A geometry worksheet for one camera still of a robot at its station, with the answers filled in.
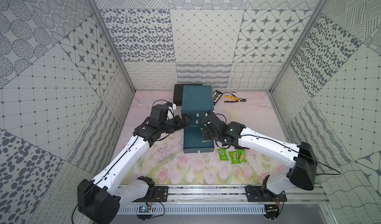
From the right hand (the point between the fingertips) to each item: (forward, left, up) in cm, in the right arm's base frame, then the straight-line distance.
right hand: (206, 133), depth 79 cm
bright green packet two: (-6, -21, -15) cm, 27 cm away
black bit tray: (+42, -10, -14) cm, 45 cm away
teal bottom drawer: (+1, +7, -14) cm, 16 cm away
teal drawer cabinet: (+17, +5, +7) cm, 19 cm away
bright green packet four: (-6, -10, -15) cm, 19 cm away
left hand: (+3, +10, +9) cm, 14 cm away
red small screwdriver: (+47, -24, -15) cm, 55 cm away
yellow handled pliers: (+37, -26, -15) cm, 48 cm away
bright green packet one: (-7, -17, -15) cm, 24 cm away
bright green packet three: (-5, 0, 0) cm, 5 cm away
